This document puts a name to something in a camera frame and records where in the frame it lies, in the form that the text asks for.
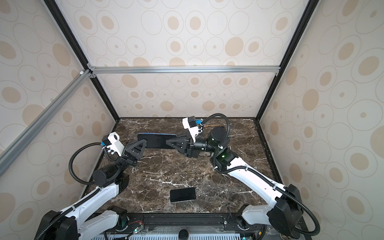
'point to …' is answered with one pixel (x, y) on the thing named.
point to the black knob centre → (183, 234)
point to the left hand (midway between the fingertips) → (148, 146)
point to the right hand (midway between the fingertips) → (168, 145)
